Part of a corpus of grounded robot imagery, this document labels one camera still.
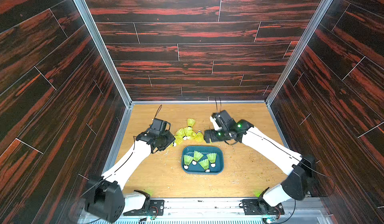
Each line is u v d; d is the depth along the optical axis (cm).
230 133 56
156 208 71
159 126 64
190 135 99
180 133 99
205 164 84
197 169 87
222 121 61
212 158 87
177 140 98
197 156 89
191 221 70
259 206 66
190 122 105
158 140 59
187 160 86
